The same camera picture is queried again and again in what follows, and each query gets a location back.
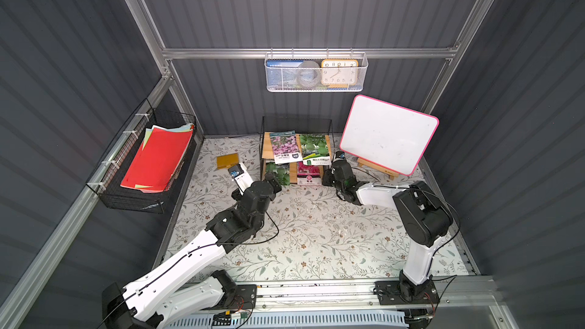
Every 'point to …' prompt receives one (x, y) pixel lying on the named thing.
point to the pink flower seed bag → (308, 175)
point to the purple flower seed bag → (286, 147)
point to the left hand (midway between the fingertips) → (261, 176)
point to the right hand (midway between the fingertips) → (330, 170)
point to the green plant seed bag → (314, 149)
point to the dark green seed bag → (282, 171)
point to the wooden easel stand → (386, 171)
